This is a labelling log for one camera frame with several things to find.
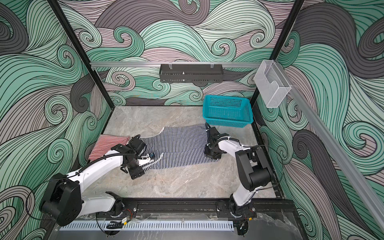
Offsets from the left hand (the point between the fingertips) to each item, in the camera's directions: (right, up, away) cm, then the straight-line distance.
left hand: (136, 166), depth 84 cm
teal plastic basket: (+61, +33, +34) cm, 77 cm away
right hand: (+42, +4, +8) cm, 43 cm away
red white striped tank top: (-25, +11, +12) cm, 30 cm away
